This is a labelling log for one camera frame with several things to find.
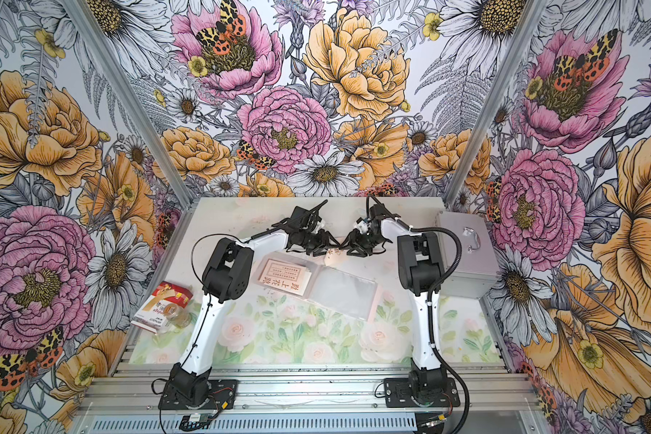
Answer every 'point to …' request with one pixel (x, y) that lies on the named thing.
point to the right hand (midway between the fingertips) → (344, 253)
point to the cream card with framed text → (284, 274)
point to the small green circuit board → (198, 417)
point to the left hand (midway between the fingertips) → (336, 253)
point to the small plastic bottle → (179, 316)
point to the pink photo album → (344, 292)
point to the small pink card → (334, 259)
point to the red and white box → (151, 316)
